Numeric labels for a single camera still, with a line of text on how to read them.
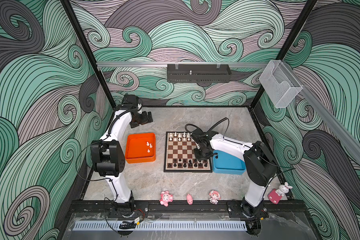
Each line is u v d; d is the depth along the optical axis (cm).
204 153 76
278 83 80
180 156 90
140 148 95
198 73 96
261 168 47
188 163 87
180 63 94
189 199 75
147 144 96
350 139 54
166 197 74
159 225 70
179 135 100
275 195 77
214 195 74
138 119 77
